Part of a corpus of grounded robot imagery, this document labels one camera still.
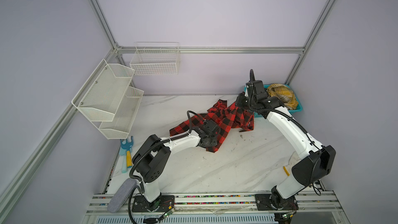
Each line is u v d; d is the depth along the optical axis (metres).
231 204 0.75
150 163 0.46
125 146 0.93
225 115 0.93
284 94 1.07
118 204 0.72
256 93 0.59
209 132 0.70
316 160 0.42
